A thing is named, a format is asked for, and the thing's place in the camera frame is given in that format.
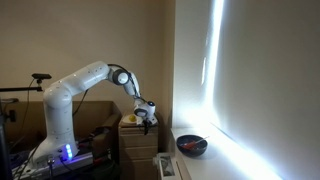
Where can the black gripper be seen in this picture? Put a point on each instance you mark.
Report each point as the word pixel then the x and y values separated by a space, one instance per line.
pixel 146 120

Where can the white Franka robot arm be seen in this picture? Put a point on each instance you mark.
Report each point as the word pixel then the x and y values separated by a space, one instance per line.
pixel 60 100

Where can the yellow lemon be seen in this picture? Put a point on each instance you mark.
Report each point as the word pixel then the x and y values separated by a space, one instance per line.
pixel 132 118

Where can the white round plate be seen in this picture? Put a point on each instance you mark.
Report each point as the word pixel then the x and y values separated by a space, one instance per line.
pixel 127 121

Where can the wooden nightstand with drawers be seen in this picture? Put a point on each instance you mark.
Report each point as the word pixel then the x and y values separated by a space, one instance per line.
pixel 138 150

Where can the white plastic crate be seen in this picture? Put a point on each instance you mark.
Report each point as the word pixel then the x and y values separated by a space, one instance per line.
pixel 166 166

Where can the dark blue bowl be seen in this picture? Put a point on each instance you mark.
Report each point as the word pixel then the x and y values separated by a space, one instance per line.
pixel 191 149

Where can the white window blind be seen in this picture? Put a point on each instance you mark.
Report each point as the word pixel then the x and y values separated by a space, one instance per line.
pixel 266 83

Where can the black boom rod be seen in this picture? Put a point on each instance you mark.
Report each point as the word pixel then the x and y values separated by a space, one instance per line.
pixel 20 89

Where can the aluminium mounting rail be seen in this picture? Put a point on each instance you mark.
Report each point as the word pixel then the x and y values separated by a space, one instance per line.
pixel 50 168

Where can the black camera on boom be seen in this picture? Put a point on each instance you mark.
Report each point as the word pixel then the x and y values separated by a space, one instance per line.
pixel 41 76

